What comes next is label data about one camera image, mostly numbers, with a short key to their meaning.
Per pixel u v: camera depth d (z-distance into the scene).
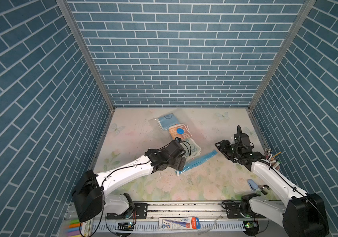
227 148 0.76
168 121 1.10
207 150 0.97
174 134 1.02
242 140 0.64
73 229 0.67
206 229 0.69
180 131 1.02
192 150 0.94
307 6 0.71
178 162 0.69
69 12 0.72
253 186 0.79
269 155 0.77
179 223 0.69
